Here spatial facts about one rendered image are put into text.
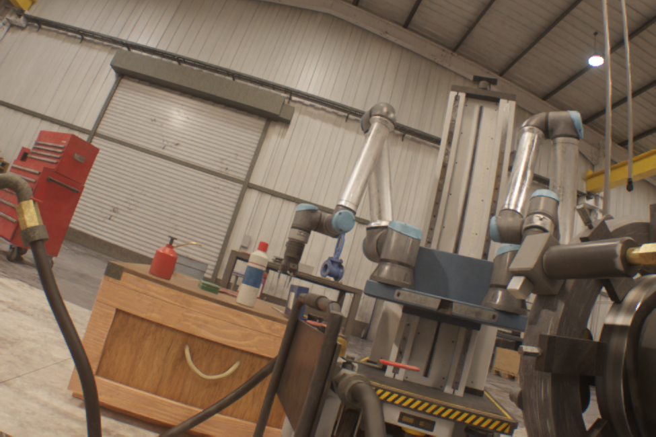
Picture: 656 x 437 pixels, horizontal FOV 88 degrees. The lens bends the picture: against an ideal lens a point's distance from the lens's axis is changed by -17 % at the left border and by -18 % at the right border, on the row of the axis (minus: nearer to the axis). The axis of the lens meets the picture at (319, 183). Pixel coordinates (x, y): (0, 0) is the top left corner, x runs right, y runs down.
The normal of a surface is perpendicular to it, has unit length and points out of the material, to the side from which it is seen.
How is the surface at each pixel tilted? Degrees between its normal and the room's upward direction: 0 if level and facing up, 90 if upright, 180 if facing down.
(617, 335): 79
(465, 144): 90
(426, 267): 90
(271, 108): 90
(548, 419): 113
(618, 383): 105
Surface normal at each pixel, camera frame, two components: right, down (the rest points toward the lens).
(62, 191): 0.89, 0.14
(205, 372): 0.23, -0.21
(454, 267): -0.25, -0.34
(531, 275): -0.62, 0.72
